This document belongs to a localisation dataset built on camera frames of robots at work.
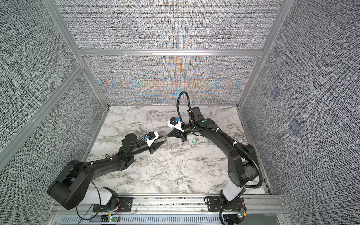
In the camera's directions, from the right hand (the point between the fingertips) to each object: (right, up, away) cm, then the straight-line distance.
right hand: (169, 133), depth 79 cm
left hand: (-4, -3, +2) cm, 6 cm away
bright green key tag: (+16, -7, +19) cm, 25 cm away
